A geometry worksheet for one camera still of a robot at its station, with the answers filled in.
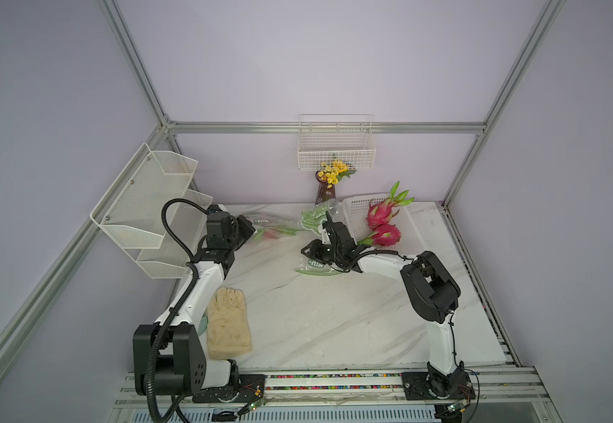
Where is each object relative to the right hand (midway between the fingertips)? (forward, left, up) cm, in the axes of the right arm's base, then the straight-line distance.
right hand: (305, 254), depth 95 cm
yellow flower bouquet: (+26, -11, +18) cm, 33 cm away
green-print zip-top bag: (+9, -3, +8) cm, 12 cm away
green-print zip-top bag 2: (+6, +11, +12) cm, 17 cm away
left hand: (+2, +17, +15) cm, 23 cm away
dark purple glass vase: (+25, -7, +8) cm, 27 cm away
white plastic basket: (+24, -21, -2) cm, 32 cm away
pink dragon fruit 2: (+7, -31, +1) cm, 32 cm away
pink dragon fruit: (+18, -31, +3) cm, 36 cm away
